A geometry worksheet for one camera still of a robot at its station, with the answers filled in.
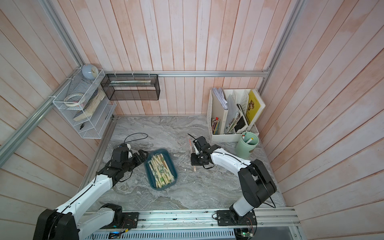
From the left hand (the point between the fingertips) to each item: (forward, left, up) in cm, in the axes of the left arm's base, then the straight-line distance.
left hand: (144, 158), depth 86 cm
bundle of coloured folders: (+20, -43, +8) cm, 48 cm away
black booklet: (+24, -62, +4) cm, 67 cm away
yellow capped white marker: (+12, -65, +1) cm, 66 cm away
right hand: (+1, -29, -4) cm, 29 cm away
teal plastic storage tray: (-4, -9, -6) cm, 12 cm away
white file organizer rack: (+28, -54, +10) cm, 62 cm away
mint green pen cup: (+6, -60, +4) cm, 61 cm away
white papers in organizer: (+33, -46, +21) cm, 60 cm away
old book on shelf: (+19, +27, +23) cm, 41 cm away
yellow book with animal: (+30, -69, +14) cm, 77 cm away
